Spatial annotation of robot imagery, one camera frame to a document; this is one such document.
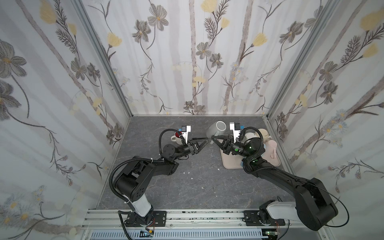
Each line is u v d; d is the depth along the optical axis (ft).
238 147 2.17
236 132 2.14
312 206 1.38
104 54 2.77
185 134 2.34
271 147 2.97
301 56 2.82
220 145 2.25
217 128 2.21
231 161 3.14
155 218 2.40
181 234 2.30
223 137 2.22
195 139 2.39
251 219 2.41
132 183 1.54
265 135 3.22
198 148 2.23
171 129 2.35
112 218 2.45
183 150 2.32
